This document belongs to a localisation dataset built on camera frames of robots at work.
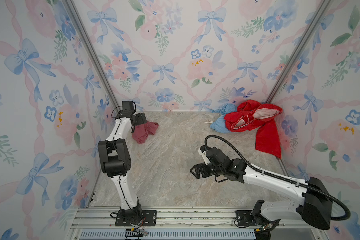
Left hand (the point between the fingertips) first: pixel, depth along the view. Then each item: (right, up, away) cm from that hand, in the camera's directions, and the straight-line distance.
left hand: (138, 118), depth 98 cm
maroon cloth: (+2, -9, +4) cm, 10 cm away
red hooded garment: (+78, +3, +10) cm, 79 cm away
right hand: (+36, -28, -19) cm, 49 cm away
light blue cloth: (+55, -5, +9) cm, 56 cm away
